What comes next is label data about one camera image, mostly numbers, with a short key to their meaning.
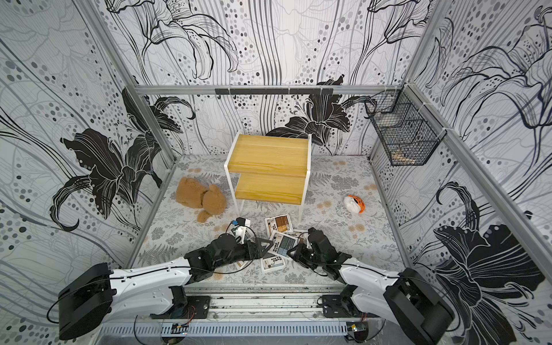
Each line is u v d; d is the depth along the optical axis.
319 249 0.67
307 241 0.78
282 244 0.85
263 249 0.69
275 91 0.94
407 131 0.88
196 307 0.73
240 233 0.72
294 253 0.82
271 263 0.82
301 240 0.86
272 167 0.72
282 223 0.91
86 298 0.44
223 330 0.76
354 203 0.93
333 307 0.71
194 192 0.93
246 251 0.68
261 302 0.75
